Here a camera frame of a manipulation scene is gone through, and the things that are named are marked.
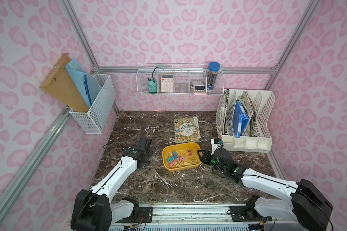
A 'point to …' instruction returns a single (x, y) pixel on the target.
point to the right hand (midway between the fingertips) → (198, 151)
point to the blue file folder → (240, 120)
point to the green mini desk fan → (152, 85)
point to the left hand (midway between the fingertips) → (147, 152)
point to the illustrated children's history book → (187, 130)
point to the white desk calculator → (166, 83)
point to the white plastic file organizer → (261, 141)
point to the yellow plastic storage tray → (180, 156)
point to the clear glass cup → (183, 88)
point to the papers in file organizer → (245, 101)
